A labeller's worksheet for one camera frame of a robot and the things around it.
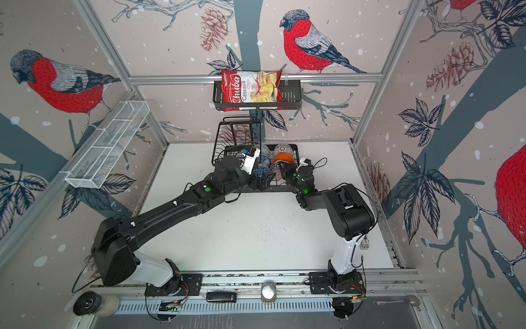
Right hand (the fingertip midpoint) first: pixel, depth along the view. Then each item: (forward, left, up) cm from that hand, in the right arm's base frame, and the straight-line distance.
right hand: (274, 165), depth 92 cm
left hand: (-13, +2, +14) cm, 19 cm away
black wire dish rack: (+19, +22, +2) cm, 29 cm away
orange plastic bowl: (+12, -4, -8) cm, 15 cm away
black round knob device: (-54, +55, -2) cm, 78 cm away
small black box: (-50, +17, -11) cm, 54 cm away
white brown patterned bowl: (+19, -4, -9) cm, 21 cm away
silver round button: (-48, 0, -7) cm, 49 cm away
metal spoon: (-47, -51, -17) cm, 71 cm away
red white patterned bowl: (-1, -1, -1) cm, 2 cm away
